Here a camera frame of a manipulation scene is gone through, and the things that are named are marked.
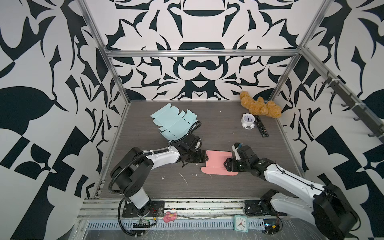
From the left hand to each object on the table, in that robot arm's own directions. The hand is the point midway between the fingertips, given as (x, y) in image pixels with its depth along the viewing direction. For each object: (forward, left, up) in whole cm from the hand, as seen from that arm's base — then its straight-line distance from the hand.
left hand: (203, 156), depth 88 cm
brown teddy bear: (+32, -41, +6) cm, 52 cm away
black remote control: (+20, -42, -3) cm, 47 cm away
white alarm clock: (+25, -33, 0) cm, 42 cm away
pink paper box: (-5, -6, 0) cm, 8 cm away
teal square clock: (-32, -14, -2) cm, 35 cm away
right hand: (-3, -14, -1) cm, 14 cm away
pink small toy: (-28, +19, -1) cm, 34 cm away
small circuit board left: (-30, +31, -5) cm, 43 cm away
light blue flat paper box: (+25, +17, -3) cm, 31 cm away
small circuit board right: (-34, -30, -5) cm, 45 cm away
